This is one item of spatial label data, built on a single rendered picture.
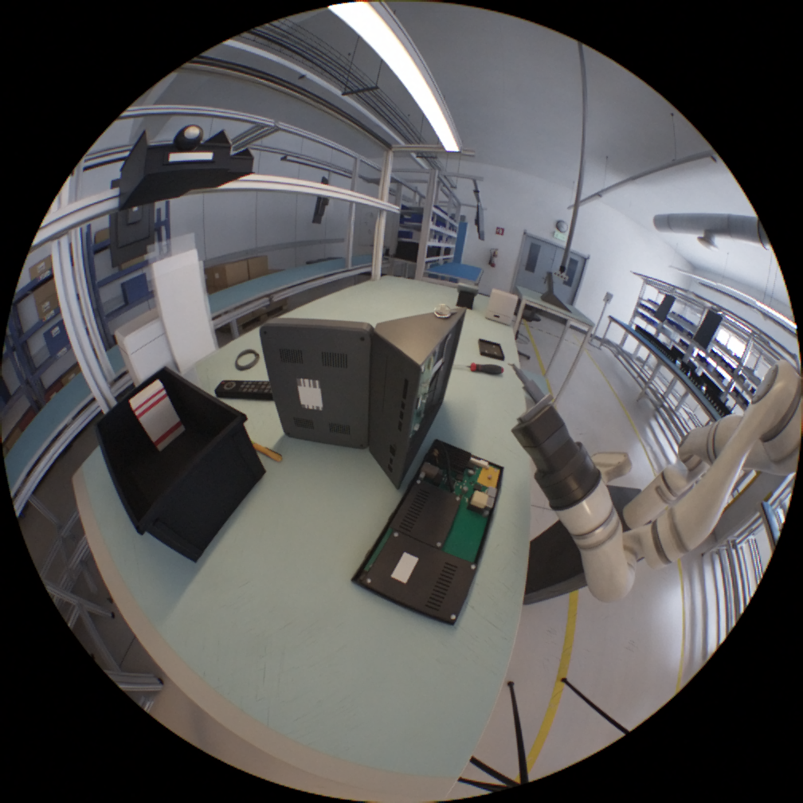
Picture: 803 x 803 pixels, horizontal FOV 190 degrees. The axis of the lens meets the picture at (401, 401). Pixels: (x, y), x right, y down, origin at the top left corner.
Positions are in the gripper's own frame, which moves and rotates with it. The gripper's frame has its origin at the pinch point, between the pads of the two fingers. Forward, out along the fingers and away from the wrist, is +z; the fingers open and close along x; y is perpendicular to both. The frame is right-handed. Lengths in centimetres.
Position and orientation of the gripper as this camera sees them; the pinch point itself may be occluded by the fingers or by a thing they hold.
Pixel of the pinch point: (512, 365)
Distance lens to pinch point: 32.0
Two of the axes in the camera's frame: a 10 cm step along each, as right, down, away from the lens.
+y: -8.1, 5.8, 0.7
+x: 2.1, 1.8, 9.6
